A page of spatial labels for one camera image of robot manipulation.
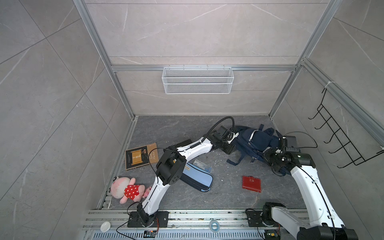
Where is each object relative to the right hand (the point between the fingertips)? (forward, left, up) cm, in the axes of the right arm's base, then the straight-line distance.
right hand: (262, 154), depth 79 cm
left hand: (+10, +12, -6) cm, 17 cm away
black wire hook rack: (-6, -29, +14) cm, 33 cm away
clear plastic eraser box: (+2, +32, -16) cm, 35 cm away
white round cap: (-29, +81, -15) cm, 88 cm away
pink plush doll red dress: (-13, +74, -10) cm, 76 cm away
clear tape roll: (-32, +29, -16) cm, 46 cm away
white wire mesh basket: (+51, +33, +14) cm, 62 cm away
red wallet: (-10, +4, -17) cm, 20 cm away
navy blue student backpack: (+10, +2, -3) cm, 11 cm away
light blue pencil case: (-7, +35, -13) cm, 38 cm away
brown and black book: (+9, +71, -14) cm, 73 cm away
